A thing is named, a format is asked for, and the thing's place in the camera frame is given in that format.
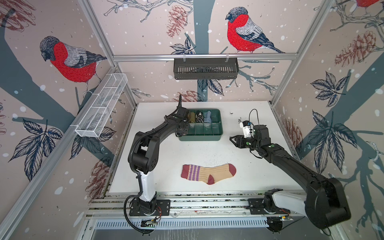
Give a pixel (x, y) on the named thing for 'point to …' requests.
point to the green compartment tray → (205, 131)
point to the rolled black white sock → (199, 117)
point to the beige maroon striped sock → (210, 174)
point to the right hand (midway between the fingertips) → (232, 139)
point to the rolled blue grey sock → (207, 116)
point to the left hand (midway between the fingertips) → (183, 127)
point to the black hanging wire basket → (206, 69)
